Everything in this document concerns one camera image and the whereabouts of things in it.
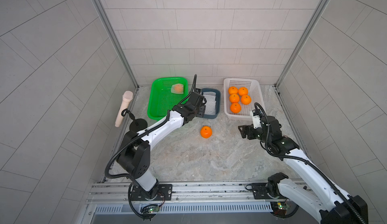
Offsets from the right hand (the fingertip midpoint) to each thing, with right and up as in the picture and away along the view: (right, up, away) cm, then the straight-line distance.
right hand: (243, 126), depth 81 cm
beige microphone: (-60, +16, -7) cm, 62 cm away
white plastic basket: (+16, +20, +28) cm, 38 cm away
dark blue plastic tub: (-11, +12, +22) cm, 27 cm away
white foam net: (-17, +17, +25) cm, 34 cm away
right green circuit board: (+13, -35, -12) cm, 40 cm away
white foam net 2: (-17, +8, +15) cm, 24 cm away
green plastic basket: (-53, +14, +27) cm, 61 cm away
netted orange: (-40, +22, +25) cm, 52 cm away
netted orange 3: (0, +9, +18) cm, 20 cm away
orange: (0, +21, +27) cm, 34 cm away
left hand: (-23, +10, +6) cm, 26 cm away
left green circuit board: (-44, -33, -16) cm, 57 cm away
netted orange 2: (0, +15, +22) cm, 27 cm away
